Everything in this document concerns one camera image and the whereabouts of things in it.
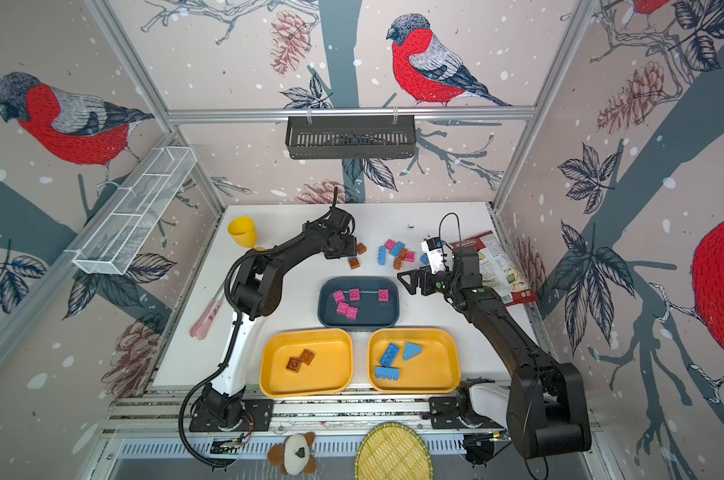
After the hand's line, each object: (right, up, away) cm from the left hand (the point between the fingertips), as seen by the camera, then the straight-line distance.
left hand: (352, 249), depth 104 cm
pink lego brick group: (+21, -3, -1) cm, 21 cm away
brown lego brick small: (+1, -5, -1) cm, 5 cm away
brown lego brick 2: (+3, 0, +2) cm, 4 cm away
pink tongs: (-45, -23, -16) cm, 53 cm away
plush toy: (-10, -44, -38) cm, 60 cm away
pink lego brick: (-4, -15, -10) cm, 18 cm away
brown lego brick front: (-11, -29, -23) cm, 38 cm away
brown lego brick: (-14, -30, -24) cm, 41 cm away
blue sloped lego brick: (+18, -28, -21) cm, 39 cm away
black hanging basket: (0, +40, +1) cm, 40 cm away
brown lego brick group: (+17, -4, -1) cm, 17 cm away
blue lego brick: (+11, -3, -1) cm, 11 cm away
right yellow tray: (+25, -33, -22) cm, 47 cm away
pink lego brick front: (-2, -18, -14) cm, 22 cm away
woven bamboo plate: (+12, -45, -36) cm, 59 cm away
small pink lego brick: (+1, -19, -14) cm, 24 cm away
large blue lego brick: (+12, -29, -21) cm, 38 cm away
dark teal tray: (+7, -19, -13) cm, 25 cm away
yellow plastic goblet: (-36, +7, -6) cm, 37 cm away
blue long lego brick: (+11, -32, -25) cm, 42 cm away
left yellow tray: (-4, -32, -23) cm, 40 cm away
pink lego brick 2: (+2, -14, -10) cm, 17 cm away
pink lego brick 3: (+11, -14, -10) cm, 21 cm away
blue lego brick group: (+17, +1, +5) cm, 18 cm away
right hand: (+18, -6, -21) cm, 28 cm away
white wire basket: (-55, +4, -33) cm, 64 cm away
